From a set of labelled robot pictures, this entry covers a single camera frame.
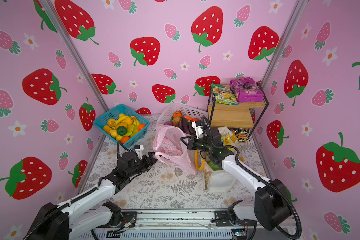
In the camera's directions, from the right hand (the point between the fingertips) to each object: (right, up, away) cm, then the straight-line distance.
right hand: (179, 139), depth 75 cm
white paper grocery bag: (+20, -21, -2) cm, 29 cm away
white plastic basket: (-11, +18, +38) cm, 44 cm away
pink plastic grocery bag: (-6, -7, +13) cm, 16 cm away
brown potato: (-4, +12, +35) cm, 37 cm away
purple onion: (-10, +10, +36) cm, 38 cm away
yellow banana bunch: (-35, +5, +29) cm, 46 cm away
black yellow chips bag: (+39, +2, +23) cm, 46 cm away
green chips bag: (+15, -11, -14) cm, 23 cm away
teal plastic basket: (-41, +8, +29) cm, 51 cm away
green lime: (-41, +4, +25) cm, 48 cm away
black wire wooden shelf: (+46, +15, +31) cm, 57 cm away
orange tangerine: (-39, -2, +24) cm, 46 cm away
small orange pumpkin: (-4, +17, +39) cm, 43 cm away
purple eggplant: (+3, +8, +34) cm, 35 cm away
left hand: (-11, -10, +4) cm, 15 cm away
